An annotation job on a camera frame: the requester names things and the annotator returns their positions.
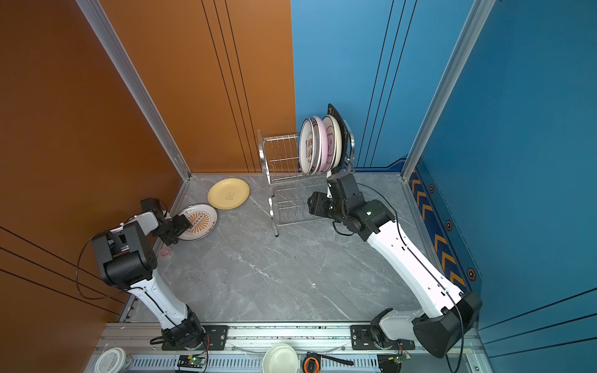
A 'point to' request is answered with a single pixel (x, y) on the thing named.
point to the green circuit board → (191, 361)
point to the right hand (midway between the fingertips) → (311, 202)
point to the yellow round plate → (228, 193)
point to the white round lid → (113, 360)
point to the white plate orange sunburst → (203, 218)
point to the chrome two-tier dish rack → (289, 189)
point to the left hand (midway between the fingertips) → (184, 226)
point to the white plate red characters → (306, 146)
